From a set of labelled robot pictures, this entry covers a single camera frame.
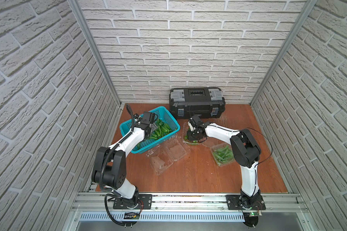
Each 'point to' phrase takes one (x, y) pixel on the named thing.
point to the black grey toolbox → (206, 102)
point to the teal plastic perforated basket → (166, 126)
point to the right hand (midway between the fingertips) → (191, 136)
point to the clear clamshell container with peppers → (162, 157)
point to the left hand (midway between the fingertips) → (151, 124)
